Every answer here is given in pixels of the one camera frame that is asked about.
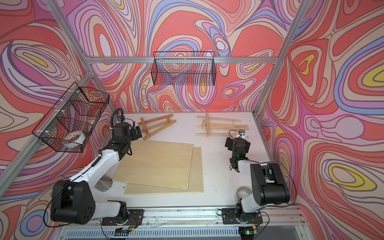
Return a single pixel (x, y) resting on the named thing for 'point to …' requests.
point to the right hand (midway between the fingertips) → (237, 141)
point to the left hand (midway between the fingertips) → (131, 128)
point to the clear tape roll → (241, 192)
